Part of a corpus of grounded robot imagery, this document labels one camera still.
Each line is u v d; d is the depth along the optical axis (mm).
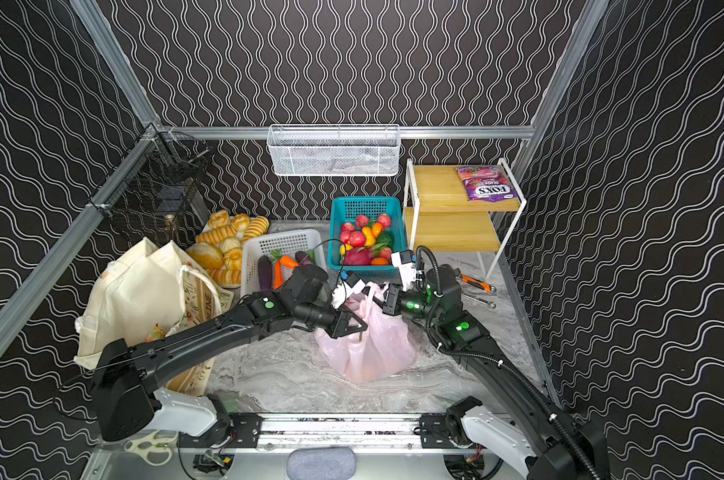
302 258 1055
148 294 799
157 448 719
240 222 1164
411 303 631
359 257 1004
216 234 1127
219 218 1169
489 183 810
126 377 406
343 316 628
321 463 679
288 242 1059
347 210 1174
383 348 740
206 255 1039
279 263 1061
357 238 1061
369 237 1085
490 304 973
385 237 1088
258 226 1150
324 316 635
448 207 806
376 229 1105
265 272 1026
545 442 398
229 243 1096
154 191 939
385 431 763
